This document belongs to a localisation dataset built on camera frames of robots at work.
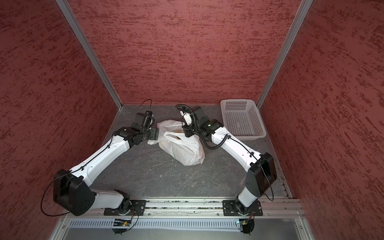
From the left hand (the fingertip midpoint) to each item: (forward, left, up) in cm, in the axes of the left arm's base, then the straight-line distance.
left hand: (150, 133), depth 84 cm
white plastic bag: (-5, -15, -7) cm, 17 cm away
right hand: (0, -21, +4) cm, 21 cm away
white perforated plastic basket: (+25, -63, -17) cm, 70 cm away
